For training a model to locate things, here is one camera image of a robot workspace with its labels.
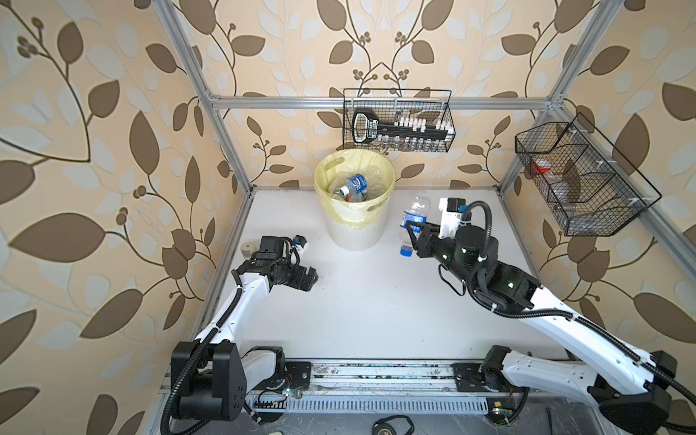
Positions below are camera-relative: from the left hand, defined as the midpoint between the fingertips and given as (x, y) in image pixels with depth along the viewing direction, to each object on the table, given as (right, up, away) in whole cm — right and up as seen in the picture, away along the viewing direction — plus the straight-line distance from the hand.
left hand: (297, 270), depth 85 cm
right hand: (+33, +15, -18) cm, 40 cm away
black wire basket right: (+83, +25, -12) cm, 87 cm away
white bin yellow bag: (+18, +14, 0) cm, 23 cm away
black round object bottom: (+25, -34, -20) cm, 47 cm away
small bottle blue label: (+18, +27, +4) cm, 33 cm away
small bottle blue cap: (+34, +18, -18) cm, 42 cm away
